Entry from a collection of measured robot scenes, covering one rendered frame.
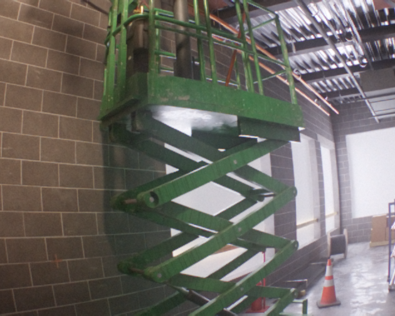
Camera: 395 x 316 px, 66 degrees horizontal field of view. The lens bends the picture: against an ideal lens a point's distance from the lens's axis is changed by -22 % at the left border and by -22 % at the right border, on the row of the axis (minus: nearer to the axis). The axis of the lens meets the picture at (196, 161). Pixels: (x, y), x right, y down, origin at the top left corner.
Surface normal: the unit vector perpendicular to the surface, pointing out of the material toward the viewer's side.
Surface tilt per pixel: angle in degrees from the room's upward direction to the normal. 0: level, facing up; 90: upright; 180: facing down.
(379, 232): 90
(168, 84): 90
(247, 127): 90
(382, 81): 90
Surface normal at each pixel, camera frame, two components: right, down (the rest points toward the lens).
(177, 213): 0.62, -0.14
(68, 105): 0.81, -0.14
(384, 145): -0.58, -0.07
